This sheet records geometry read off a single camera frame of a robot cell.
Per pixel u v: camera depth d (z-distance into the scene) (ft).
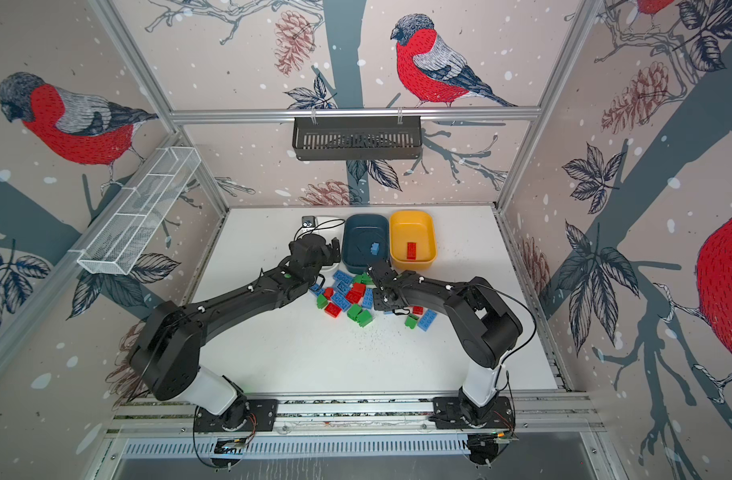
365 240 3.52
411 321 2.90
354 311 2.96
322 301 3.02
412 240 3.55
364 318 2.93
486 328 1.56
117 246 2.33
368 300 3.06
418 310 2.96
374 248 3.43
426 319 2.94
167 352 1.42
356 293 3.11
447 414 2.39
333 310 3.01
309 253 2.13
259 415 2.39
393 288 2.19
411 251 3.50
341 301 3.10
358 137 3.50
